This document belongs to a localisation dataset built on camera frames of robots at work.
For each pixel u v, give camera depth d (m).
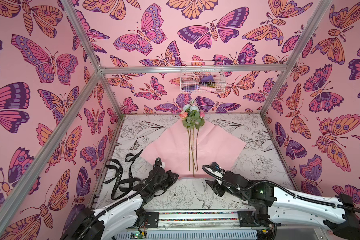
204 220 0.75
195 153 0.97
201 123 1.12
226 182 0.49
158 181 0.66
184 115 1.16
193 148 1.00
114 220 0.47
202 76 0.95
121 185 0.86
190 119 1.09
